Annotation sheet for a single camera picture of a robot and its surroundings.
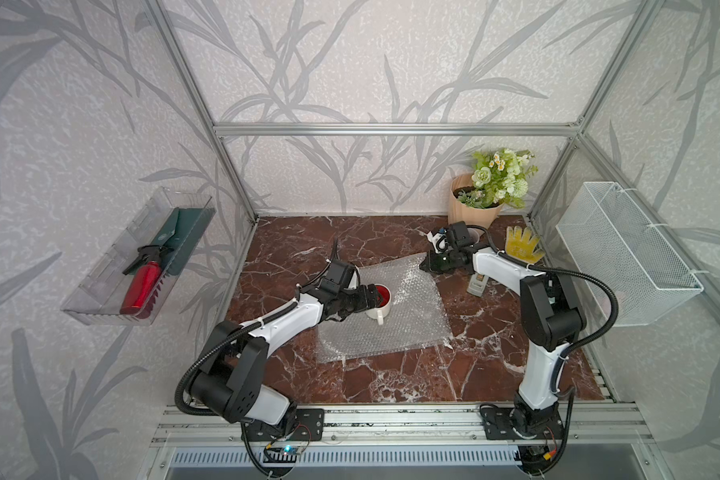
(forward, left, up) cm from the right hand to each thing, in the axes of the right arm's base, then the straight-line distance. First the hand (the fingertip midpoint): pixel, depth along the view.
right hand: (419, 264), depth 97 cm
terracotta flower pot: (+17, -15, +7) cm, 24 cm away
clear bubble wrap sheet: (-17, +2, -6) cm, 18 cm away
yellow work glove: (+15, -40, -9) cm, 44 cm away
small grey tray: (-6, -19, -4) cm, 20 cm away
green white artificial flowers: (+19, -26, +20) cm, 38 cm away
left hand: (-14, +15, +1) cm, 20 cm away
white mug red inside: (-15, +12, +3) cm, 19 cm away
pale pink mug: (-5, -12, +20) cm, 24 cm away
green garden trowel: (-9, +60, +27) cm, 66 cm away
